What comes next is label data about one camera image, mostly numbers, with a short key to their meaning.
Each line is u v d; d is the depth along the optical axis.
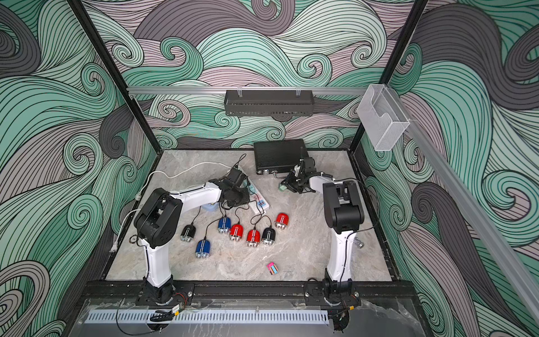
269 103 0.99
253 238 0.84
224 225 0.88
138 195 1.04
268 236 0.85
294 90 0.94
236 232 0.86
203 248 0.81
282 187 1.00
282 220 0.89
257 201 0.93
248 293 0.74
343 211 0.55
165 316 0.71
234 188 0.78
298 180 0.83
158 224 0.51
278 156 1.14
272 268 0.77
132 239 0.87
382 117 0.79
